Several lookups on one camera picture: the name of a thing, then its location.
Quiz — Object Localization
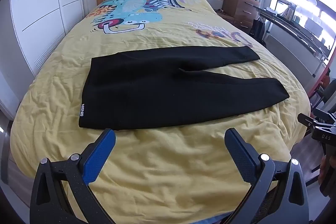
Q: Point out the wooden nightstand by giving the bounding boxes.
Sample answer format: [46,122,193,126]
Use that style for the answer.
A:
[217,10,237,26]

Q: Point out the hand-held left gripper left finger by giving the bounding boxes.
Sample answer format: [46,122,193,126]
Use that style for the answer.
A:
[30,128,116,224]

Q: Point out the black pants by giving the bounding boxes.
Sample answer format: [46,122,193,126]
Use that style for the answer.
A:
[79,46,290,132]

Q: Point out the long desk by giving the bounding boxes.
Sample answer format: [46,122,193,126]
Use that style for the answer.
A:
[259,6,331,77]

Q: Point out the person's right hand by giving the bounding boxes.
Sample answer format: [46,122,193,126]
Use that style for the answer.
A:
[319,157,330,189]

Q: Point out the red framed mirror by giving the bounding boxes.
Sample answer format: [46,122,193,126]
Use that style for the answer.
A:
[308,56,336,101]

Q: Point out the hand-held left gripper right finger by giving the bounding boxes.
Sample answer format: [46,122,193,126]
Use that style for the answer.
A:
[224,128,314,224]

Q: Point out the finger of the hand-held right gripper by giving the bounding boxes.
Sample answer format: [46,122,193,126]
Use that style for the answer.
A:
[297,113,319,132]

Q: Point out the white wardrobe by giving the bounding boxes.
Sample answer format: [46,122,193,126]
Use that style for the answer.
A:
[0,0,86,119]

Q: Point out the bed with yellow dinosaur cover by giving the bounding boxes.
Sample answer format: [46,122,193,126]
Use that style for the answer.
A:
[9,0,311,224]

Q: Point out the wooden dresser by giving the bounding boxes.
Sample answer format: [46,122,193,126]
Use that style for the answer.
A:
[223,0,260,30]

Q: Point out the black bag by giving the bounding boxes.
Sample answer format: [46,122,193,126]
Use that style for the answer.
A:
[252,17,267,39]

